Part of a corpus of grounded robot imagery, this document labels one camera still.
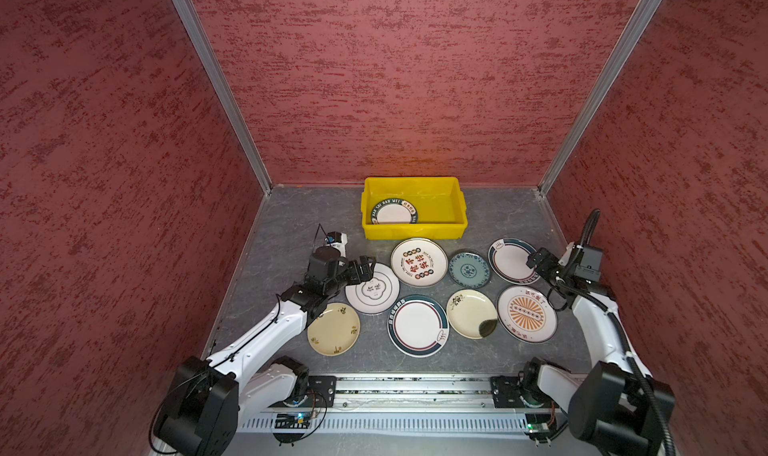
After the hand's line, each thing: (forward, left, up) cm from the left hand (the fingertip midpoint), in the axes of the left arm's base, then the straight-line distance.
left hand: (363, 266), depth 84 cm
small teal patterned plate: (+6, -34, -12) cm, 37 cm away
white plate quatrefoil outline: (-4, -4, -11) cm, 12 cm away
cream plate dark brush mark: (-9, -33, -12) cm, 36 cm away
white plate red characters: (+8, -17, -11) cm, 22 cm away
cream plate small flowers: (-14, +8, -13) cm, 21 cm away
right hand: (+1, -51, 0) cm, 51 cm away
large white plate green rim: (-13, -16, -12) cm, 24 cm away
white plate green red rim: (+10, -48, -12) cm, 51 cm away
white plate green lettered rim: (+30, -9, -10) cm, 33 cm away
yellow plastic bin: (+35, -27, -11) cm, 46 cm away
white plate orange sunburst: (-9, -49, -11) cm, 51 cm away
